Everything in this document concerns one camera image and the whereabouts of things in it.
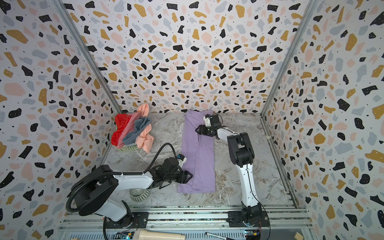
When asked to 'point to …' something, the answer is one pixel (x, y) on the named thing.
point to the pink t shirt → (129, 128)
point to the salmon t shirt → (145, 140)
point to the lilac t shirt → (199, 150)
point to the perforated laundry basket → (129, 147)
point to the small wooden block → (298, 236)
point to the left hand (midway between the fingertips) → (190, 174)
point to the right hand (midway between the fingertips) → (197, 127)
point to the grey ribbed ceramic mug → (138, 194)
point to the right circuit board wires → (252, 234)
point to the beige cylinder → (143, 234)
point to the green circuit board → (126, 236)
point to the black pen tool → (218, 236)
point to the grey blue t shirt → (139, 124)
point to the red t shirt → (120, 120)
